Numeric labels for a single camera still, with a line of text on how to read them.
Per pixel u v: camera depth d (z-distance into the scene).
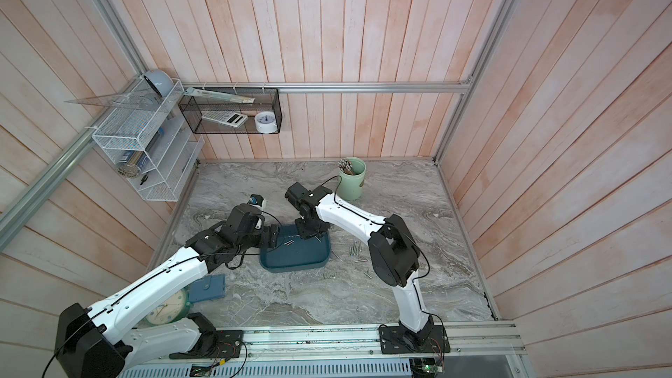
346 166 0.95
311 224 0.75
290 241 0.93
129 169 0.77
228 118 0.98
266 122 0.95
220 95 0.92
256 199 0.70
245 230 0.61
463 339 0.76
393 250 0.50
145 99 0.86
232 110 1.01
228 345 0.73
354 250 0.91
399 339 0.73
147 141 0.73
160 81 0.83
